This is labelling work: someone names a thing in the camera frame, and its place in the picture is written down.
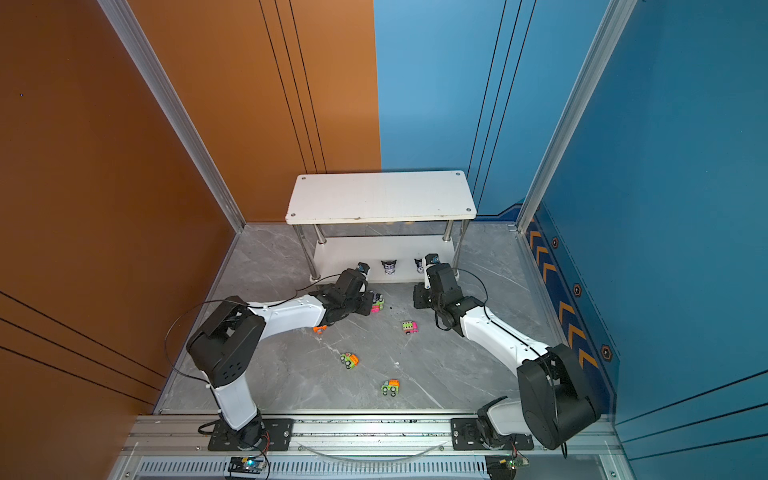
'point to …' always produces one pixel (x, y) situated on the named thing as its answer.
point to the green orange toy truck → (390, 387)
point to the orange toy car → (318, 329)
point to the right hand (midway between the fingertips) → (415, 288)
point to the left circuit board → (247, 464)
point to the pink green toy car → (409, 327)
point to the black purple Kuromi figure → (419, 265)
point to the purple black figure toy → (389, 266)
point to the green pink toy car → (378, 303)
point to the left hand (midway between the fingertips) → (372, 294)
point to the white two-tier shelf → (389, 221)
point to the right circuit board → (504, 467)
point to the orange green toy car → (349, 360)
